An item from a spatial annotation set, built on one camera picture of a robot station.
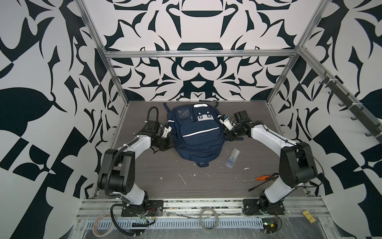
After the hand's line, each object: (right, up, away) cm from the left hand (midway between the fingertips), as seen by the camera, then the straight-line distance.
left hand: (178, 142), depth 88 cm
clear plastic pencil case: (+33, -9, +2) cm, 34 cm away
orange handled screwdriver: (+45, -18, -6) cm, 49 cm away
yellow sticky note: (+64, -32, -17) cm, 74 cm away
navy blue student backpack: (+11, +5, -1) cm, 13 cm away
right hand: (+31, +7, +4) cm, 32 cm away
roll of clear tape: (-36, -34, -19) cm, 53 cm away
